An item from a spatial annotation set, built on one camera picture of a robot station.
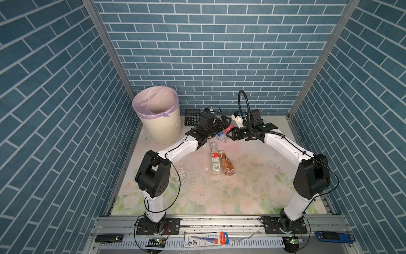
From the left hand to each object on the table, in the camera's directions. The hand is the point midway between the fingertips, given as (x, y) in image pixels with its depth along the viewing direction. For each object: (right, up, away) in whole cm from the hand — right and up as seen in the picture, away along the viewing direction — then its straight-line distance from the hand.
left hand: (228, 122), depth 86 cm
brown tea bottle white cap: (0, -24, +3) cm, 24 cm away
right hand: (+1, -5, +2) cm, 5 cm away
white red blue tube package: (-12, -53, -16) cm, 56 cm away
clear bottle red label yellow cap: (-1, -4, -8) cm, 9 cm away
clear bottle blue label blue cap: (-2, -8, +17) cm, 19 cm away
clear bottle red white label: (-7, -25, +2) cm, 26 cm away
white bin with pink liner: (-44, +11, +16) cm, 48 cm away
